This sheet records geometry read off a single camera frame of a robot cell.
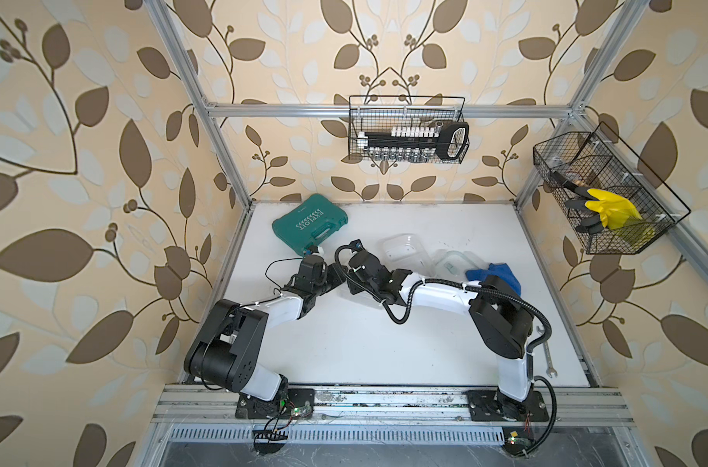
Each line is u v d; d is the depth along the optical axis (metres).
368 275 0.69
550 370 0.80
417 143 0.86
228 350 0.44
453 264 1.02
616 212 0.68
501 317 0.50
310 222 1.08
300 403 0.74
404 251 1.05
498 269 0.98
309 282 0.72
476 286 0.53
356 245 0.79
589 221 0.64
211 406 0.77
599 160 0.79
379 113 0.91
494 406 0.72
